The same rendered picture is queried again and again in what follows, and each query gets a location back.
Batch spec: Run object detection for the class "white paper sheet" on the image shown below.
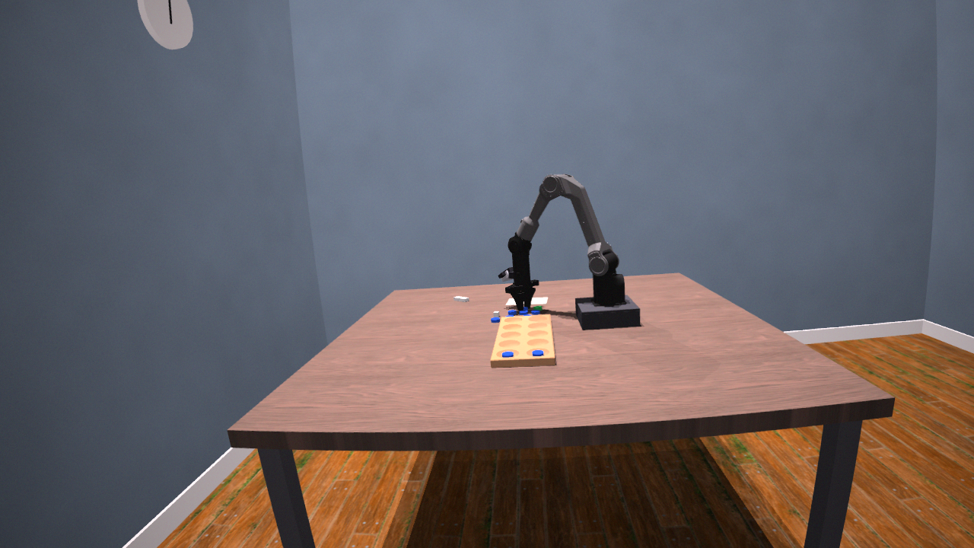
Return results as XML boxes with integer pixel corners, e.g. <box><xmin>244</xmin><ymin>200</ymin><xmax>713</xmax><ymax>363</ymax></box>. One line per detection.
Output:
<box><xmin>506</xmin><ymin>298</ymin><xmax>548</xmax><ymax>305</ymax></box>

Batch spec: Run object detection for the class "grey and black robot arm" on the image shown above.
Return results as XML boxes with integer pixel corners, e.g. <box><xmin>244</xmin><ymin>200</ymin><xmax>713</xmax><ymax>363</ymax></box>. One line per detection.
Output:
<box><xmin>498</xmin><ymin>174</ymin><xmax>625</xmax><ymax>307</ymax></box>

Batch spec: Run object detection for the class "tan tray with round pockets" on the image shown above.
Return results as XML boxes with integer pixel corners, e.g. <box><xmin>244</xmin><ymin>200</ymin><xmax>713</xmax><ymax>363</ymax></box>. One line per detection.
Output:
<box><xmin>490</xmin><ymin>314</ymin><xmax>555</xmax><ymax>368</ymax></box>

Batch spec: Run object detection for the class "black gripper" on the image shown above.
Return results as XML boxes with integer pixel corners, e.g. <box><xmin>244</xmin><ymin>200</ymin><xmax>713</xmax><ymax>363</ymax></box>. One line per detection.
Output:
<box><xmin>505</xmin><ymin>271</ymin><xmax>539</xmax><ymax>311</ymax></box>

